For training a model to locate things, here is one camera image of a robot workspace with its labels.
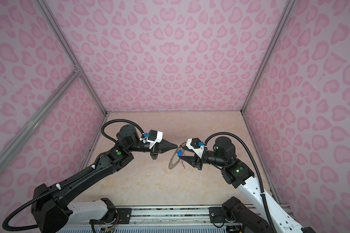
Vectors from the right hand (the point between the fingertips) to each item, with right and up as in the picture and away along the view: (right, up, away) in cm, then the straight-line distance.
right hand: (183, 151), depth 63 cm
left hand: (-3, +4, -4) cm, 6 cm away
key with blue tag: (-2, -1, 0) cm, 2 cm away
